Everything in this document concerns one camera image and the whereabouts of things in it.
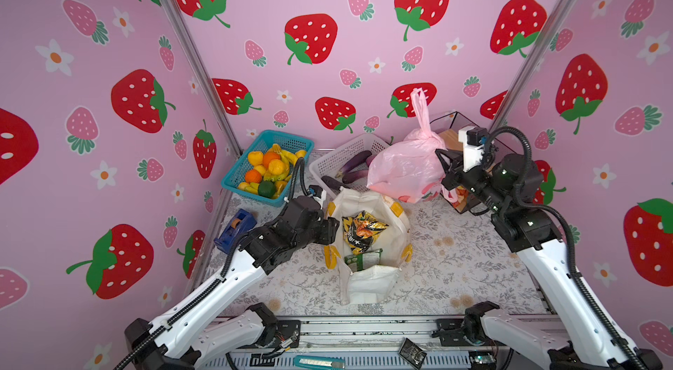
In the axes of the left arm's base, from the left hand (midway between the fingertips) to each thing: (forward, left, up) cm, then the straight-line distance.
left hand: (333, 221), depth 73 cm
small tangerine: (+31, +36, -17) cm, 50 cm away
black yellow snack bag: (+3, -8, -10) cm, 14 cm away
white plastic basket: (+36, +4, -15) cm, 40 cm away
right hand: (+9, -26, +21) cm, 34 cm away
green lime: (+24, +28, -16) cm, 40 cm away
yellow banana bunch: (+41, +22, -17) cm, 50 cm away
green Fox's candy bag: (-4, -9, -18) cm, 21 cm away
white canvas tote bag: (-14, -13, -10) cm, 21 cm away
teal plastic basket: (+50, +31, -13) cm, 60 cm away
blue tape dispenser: (+8, +34, -16) cm, 38 cm away
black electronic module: (-29, -22, -20) cm, 41 cm away
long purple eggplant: (+39, -6, -17) cm, 43 cm away
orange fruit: (+38, +29, -12) cm, 49 cm away
